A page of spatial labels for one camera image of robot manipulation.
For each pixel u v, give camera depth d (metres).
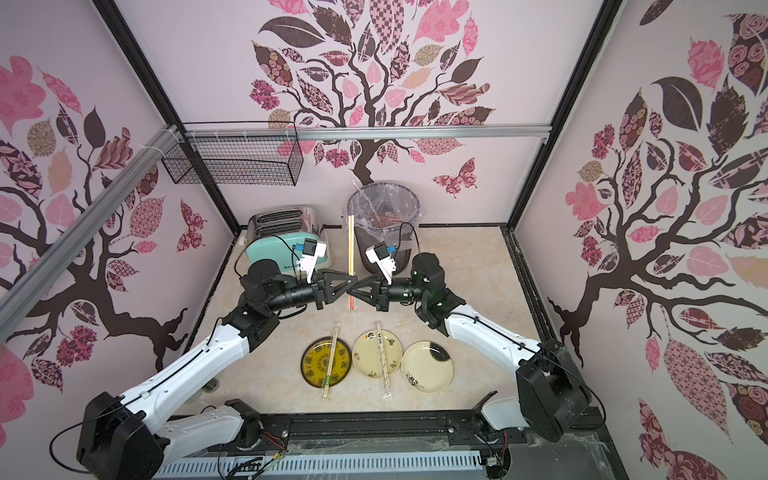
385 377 0.81
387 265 0.63
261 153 0.95
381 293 0.62
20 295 0.50
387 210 1.03
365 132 0.93
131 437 0.37
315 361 0.85
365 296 0.67
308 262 0.61
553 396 0.42
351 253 0.64
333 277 0.63
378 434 0.74
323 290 0.60
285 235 0.99
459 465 0.70
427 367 0.85
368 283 0.65
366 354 0.86
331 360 0.84
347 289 0.65
